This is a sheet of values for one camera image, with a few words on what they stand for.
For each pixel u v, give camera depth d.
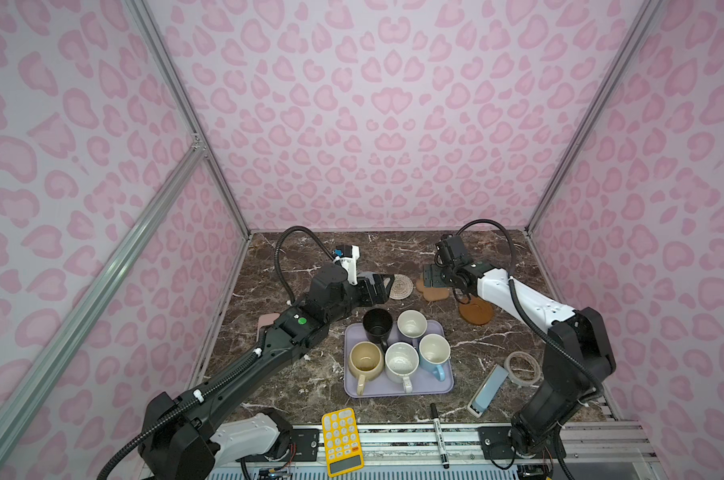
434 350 0.84
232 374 0.44
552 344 0.44
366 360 0.86
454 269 0.67
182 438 0.38
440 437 0.73
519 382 0.81
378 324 0.90
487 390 0.80
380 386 0.82
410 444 0.75
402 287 1.03
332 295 0.56
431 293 1.01
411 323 0.89
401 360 0.86
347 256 0.64
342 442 0.73
